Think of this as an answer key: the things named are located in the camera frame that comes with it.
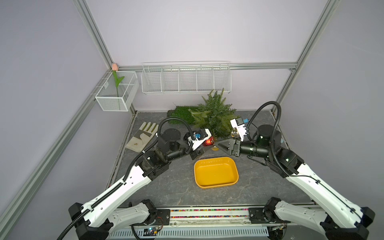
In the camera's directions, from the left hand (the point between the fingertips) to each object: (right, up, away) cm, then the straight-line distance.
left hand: (209, 139), depth 62 cm
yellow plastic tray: (+6, -22, +26) cm, 35 cm away
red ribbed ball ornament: (0, -1, -2) cm, 2 cm away
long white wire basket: (-24, +38, +37) cm, 59 cm away
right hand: (+3, -1, -3) cm, 4 cm away
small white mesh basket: (-53, +21, +17) cm, 60 cm away
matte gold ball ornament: (+2, -3, -4) cm, 5 cm away
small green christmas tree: (+4, +12, +11) cm, 16 cm away
